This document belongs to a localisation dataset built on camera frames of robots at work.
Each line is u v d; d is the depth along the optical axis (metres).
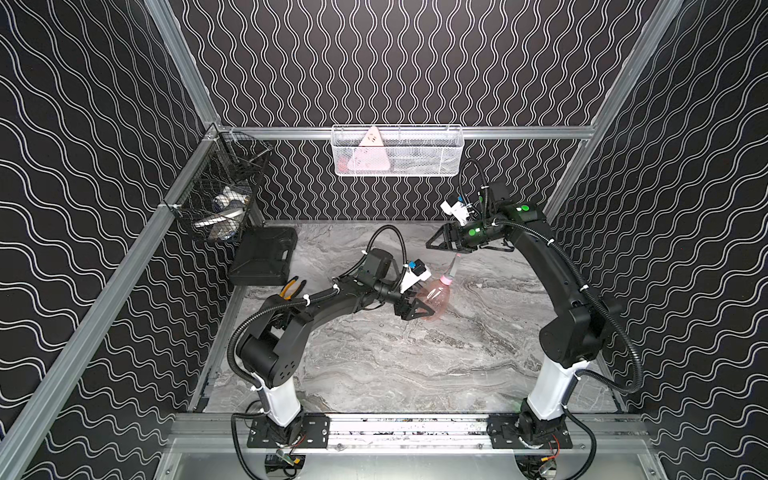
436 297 0.76
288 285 1.00
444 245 0.71
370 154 0.88
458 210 0.74
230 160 0.99
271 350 0.47
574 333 0.47
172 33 0.72
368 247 0.72
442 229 0.71
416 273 0.75
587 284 0.48
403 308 0.75
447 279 0.76
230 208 0.86
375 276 0.71
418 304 0.74
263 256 1.04
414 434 0.76
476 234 0.69
